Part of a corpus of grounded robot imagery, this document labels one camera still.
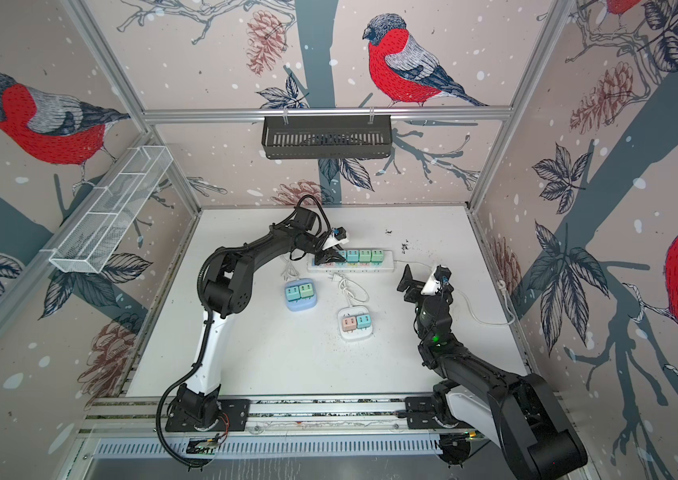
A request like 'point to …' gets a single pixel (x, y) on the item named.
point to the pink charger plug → (349, 324)
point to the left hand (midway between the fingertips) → (341, 253)
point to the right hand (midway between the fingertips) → (421, 272)
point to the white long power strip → (385, 266)
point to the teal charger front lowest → (343, 254)
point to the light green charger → (377, 256)
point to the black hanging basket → (319, 137)
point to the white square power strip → (356, 323)
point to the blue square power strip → (300, 305)
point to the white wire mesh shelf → (109, 210)
